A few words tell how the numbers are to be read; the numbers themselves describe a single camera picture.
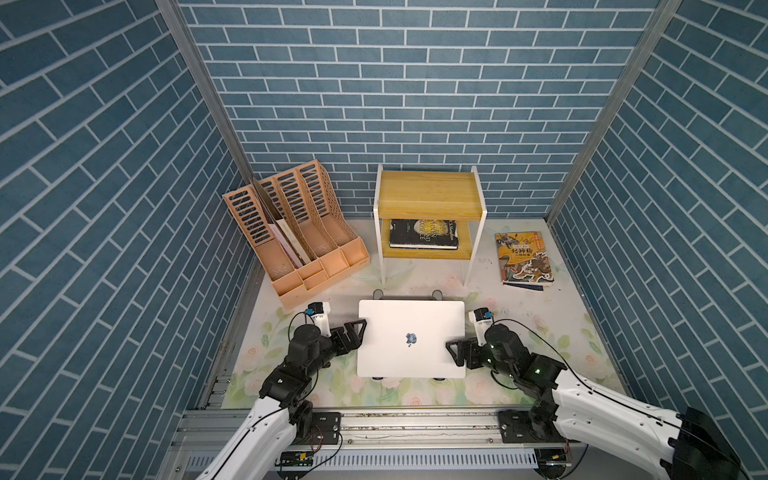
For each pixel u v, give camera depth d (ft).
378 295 2.77
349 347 2.34
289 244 2.86
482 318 2.42
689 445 1.39
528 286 3.31
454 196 2.69
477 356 2.37
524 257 3.51
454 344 2.45
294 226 3.79
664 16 2.34
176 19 2.32
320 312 2.41
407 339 2.70
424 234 3.04
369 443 2.40
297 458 2.36
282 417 1.79
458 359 2.42
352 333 2.35
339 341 2.32
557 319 3.08
